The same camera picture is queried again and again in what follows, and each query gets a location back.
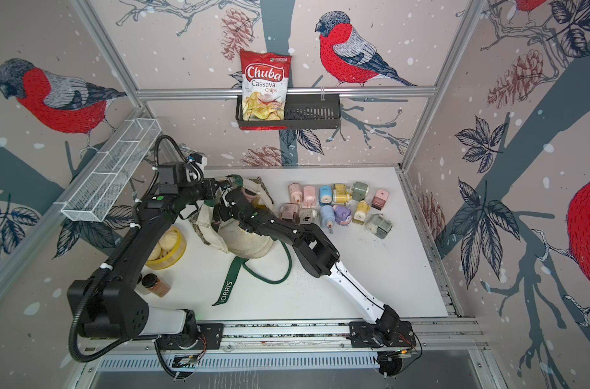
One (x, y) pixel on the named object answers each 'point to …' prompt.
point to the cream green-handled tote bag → (233, 238)
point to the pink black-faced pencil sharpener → (289, 211)
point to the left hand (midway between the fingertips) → (222, 177)
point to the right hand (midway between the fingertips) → (219, 202)
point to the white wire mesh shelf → (96, 196)
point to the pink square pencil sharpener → (379, 198)
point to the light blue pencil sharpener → (327, 217)
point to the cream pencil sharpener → (308, 215)
